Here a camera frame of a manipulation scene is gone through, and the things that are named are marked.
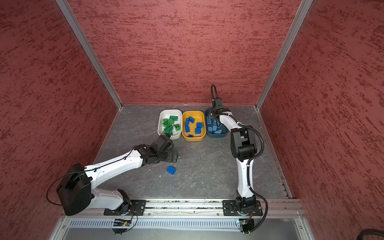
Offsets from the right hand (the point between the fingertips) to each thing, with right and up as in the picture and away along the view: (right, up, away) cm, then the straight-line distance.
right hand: (213, 115), depth 105 cm
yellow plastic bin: (-14, -7, +3) cm, 16 cm away
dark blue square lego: (-27, -33, -18) cm, 46 cm away
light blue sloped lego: (+4, -11, -1) cm, 12 cm away
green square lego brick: (-33, -5, +2) cm, 33 cm away
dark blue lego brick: (-19, -9, +2) cm, 21 cm away
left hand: (-27, -25, -20) cm, 42 cm away
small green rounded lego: (-25, -8, -2) cm, 27 cm away
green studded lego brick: (-29, -2, +6) cm, 30 cm away
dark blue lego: (-10, -8, +2) cm, 13 cm away
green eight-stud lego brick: (-32, -10, -1) cm, 33 cm away
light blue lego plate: (-3, -4, +5) cm, 7 cm away
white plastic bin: (-35, +2, +5) cm, 35 cm away
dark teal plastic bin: (+8, -12, -4) cm, 15 cm away
